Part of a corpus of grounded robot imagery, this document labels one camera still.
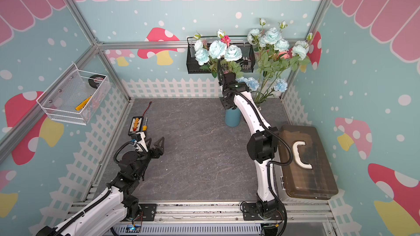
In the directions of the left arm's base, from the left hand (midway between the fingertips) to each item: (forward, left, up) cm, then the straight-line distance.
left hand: (159, 140), depth 82 cm
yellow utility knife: (+6, +31, +19) cm, 37 cm away
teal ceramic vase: (+21, -38, -6) cm, 44 cm away
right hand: (+23, -36, +5) cm, 43 cm away
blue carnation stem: (+20, -46, +21) cm, 54 cm away
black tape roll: (+23, +32, +19) cm, 44 cm away
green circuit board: (-35, +9, -16) cm, 40 cm away
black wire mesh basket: (+38, -45, +20) cm, 62 cm away
